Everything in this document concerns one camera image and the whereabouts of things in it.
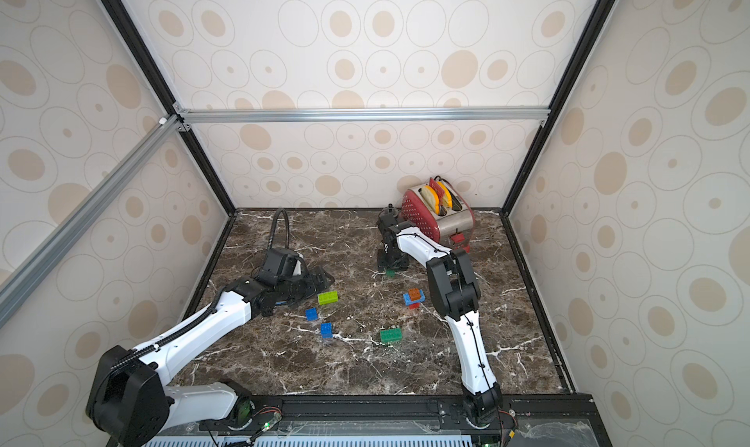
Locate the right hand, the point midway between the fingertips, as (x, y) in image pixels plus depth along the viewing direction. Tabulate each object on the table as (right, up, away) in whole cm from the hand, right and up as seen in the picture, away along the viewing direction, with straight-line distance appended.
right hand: (383, 271), depth 102 cm
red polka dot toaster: (+23, +15, -7) cm, 28 cm away
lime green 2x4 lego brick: (-18, -7, -8) cm, 21 cm away
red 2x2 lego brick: (+10, -10, -10) cm, 17 cm away
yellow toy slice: (+20, +26, -7) cm, 34 cm away
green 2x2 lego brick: (+3, 0, -2) cm, 3 cm away
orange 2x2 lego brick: (+9, -5, -14) cm, 18 cm away
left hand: (-15, -1, -21) cm, 25 cm away
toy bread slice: (+15, +27, -6) cm, 31 cm away
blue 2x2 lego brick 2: (-17, -15, -17) cm, 28 cm away
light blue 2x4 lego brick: (+8, -7, -13) cm, 16 cm away
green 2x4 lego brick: (+2, -17, -16) cm, 24 cm away
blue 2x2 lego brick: (-23, -12, -11) cm, 28 cm away
